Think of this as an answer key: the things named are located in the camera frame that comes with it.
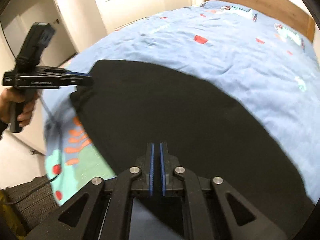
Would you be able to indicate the black pants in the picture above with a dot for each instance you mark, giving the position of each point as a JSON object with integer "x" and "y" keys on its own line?
{"x": 131, "y": 104}

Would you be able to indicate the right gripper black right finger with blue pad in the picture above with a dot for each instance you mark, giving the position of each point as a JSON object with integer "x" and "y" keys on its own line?
{"x": 170, "y": 184}

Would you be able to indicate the person's left hand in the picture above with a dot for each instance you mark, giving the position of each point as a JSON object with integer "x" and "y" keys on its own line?
{"x": 12, "y": 95}

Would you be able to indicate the white sliding wardrobe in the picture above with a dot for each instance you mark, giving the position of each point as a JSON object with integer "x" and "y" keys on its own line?
{"x": 140, "y": 2}

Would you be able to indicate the wooden headboard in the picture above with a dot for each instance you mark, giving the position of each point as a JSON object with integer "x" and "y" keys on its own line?
{"x": 285, "y": 11}

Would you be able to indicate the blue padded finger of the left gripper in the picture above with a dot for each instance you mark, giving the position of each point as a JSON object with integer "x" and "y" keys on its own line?
{"x": 79, "y": 79}

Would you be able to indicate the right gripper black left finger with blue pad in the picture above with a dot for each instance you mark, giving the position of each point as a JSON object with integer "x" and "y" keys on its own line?
{"x": 143, "y": 185}

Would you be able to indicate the blue patterned bed cover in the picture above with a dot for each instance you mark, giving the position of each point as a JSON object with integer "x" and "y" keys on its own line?
{"x": 265, "y": 65}

